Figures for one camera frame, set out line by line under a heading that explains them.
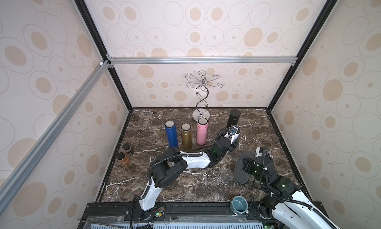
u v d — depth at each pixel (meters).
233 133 0.73
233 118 0.90
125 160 0.86
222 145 0.65
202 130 0.88
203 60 0.92
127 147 0.87
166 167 0.52
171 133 0.88
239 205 0.76
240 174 0.76
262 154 0.78
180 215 0.73
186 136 0.87
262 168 0.56
